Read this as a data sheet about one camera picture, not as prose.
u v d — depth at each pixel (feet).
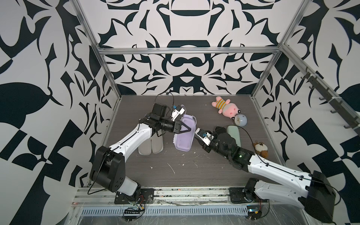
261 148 2.92
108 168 1.39
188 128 2.43
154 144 3.02
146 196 2.41
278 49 2.99
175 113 2.40
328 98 1.98
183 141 2.34
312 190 1.35
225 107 3.44
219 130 3.17
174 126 2.25
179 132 2.30
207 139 2.04
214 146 2.10
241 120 3.17
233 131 3.14
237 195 2.43
